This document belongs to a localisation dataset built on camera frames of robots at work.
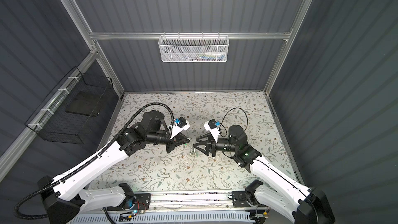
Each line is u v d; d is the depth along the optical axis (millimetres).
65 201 395
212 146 608
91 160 431
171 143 577
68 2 741
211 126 619
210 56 919
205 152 633
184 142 657
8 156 503
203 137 688
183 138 648
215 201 754
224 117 1063
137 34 1565
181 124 569
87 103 767
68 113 722
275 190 483
